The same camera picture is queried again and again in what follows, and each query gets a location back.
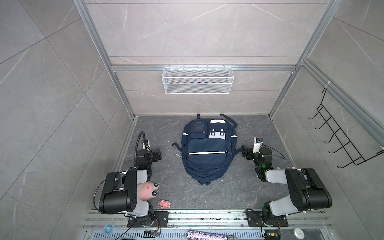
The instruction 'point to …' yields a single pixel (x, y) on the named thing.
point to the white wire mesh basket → (197, 80)
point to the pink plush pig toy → (147, 190)
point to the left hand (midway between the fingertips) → (149, 146)
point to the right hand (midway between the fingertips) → (250, 144)
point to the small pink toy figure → (164, 203)
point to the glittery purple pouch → (197, 235)
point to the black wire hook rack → (356, 157)
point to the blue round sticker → (108, 228)
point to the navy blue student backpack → (208, 147)
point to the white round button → (299, 233)
